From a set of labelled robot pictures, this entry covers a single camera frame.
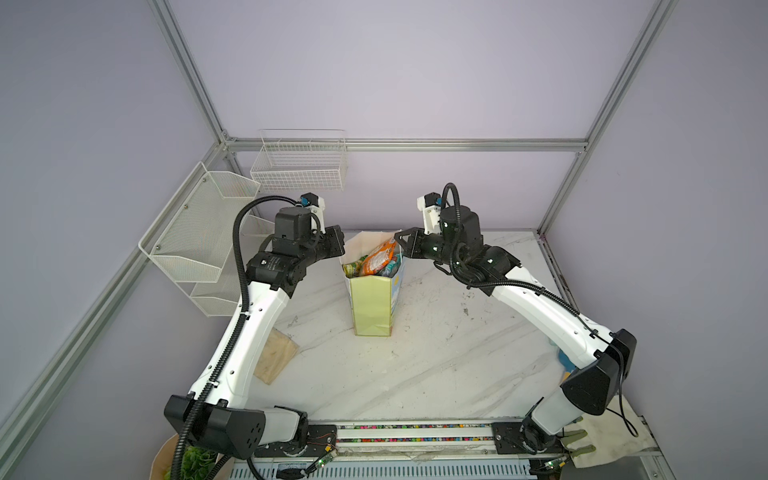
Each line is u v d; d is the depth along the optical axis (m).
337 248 0.63
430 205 0.62
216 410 0.38
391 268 0.80
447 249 0.59
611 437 0.74
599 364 0.41
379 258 0.81
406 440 0.75
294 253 0.51
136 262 0.60
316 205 0.63
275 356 0.88
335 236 0.62
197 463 0.62
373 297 0.76
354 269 0.84
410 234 0.61
